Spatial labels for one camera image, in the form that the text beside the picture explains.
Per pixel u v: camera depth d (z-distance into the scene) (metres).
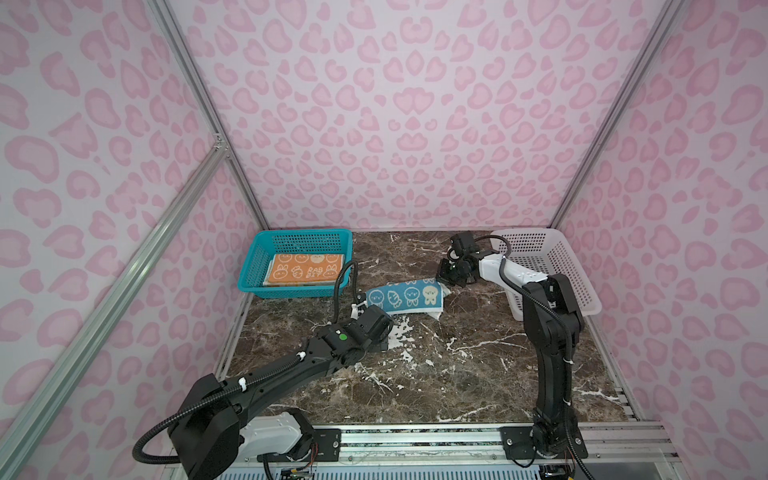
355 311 0.73
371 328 0.62
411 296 0.95
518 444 0.73
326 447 0.75
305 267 1.04
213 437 0.39
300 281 1.01
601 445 0.74
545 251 1.10
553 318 0.51
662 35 0.72
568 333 0.52
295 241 1.21
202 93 0.81
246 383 0.43
